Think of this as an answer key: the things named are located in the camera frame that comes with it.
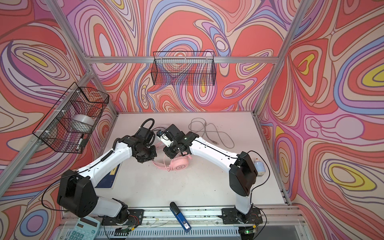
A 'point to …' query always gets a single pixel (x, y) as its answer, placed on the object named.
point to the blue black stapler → (180, 217)
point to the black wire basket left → (68, 126)
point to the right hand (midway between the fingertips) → (170, 152)
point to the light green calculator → (86, 228)
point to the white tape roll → (82, 123)
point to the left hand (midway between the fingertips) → (157, 155)
